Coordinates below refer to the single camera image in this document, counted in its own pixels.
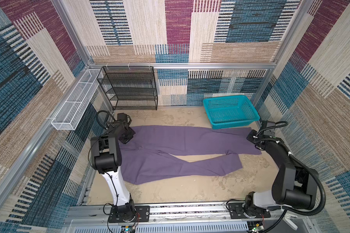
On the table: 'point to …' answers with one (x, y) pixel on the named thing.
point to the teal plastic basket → (229, 110)
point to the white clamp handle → (287, 218)
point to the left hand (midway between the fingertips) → (131, 136)
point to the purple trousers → (151, 154)
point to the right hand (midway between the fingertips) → (253, 138)
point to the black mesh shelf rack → (134, 87)
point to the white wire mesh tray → (68, 115)
